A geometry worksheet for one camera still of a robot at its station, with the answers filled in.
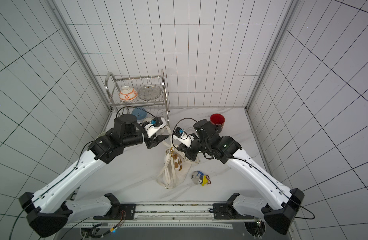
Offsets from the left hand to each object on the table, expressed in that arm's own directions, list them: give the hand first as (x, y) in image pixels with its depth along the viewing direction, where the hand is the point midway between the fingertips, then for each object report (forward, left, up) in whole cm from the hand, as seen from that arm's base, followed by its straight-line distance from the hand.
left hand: (161, 133), depth 67 cm
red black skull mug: (+26, -33, -21) cm, 47 cm away
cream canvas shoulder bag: (-13, -3, -19) cm, 23 cm away
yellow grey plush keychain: (-12, -18, -26) cm, 34 cm away
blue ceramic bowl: (+34, +22, -24) cm, 47 cm away
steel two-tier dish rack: (+33, +33, +1) cm, 46 cm away
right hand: (-5, -6, -4) cm, 9 cm away
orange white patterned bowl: (+28, +23, 0) cm, 36 cm away
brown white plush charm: (-8, -7, -14) cm, 18 cm away
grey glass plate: (+34, +12, -4) cm, 36 cm away
